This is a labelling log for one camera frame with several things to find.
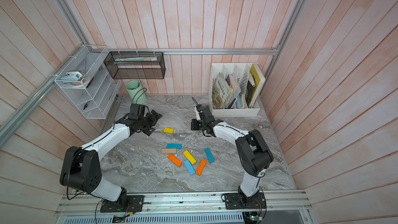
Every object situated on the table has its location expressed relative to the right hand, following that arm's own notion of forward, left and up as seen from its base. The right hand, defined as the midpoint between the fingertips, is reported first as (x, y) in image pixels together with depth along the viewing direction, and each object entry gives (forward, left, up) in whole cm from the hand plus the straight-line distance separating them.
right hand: (191, 122), depth 94 cm
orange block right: (-24, -6, -9) cm, 27 cm away
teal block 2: (-17, -11, -9) cm, 22 cm away
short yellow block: (-2, +15, -7) cm, 17 cm away
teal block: (-12, +8, -9) cm, 17 cm away
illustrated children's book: (+20, -20, +7) cm, 29 cm away
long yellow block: (-19, +1, -8) cm, 20 cm away
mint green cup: (+22, +40, +5) cm, 46 cm away
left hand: (-3, +18, +4) cm, 18 cm away
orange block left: (-20, +9, -8) cm, 24 cm away
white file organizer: (+36, -35, +12) cm, 52 cm away
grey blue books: (+26, -28, +11) cm, 39 cm away
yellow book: (+19, -41, +18) cm, 49 cm away
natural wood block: (-15, +13, -7) cm, 21 cm away
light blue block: (-25, 0, -8) cm, 26 cm away
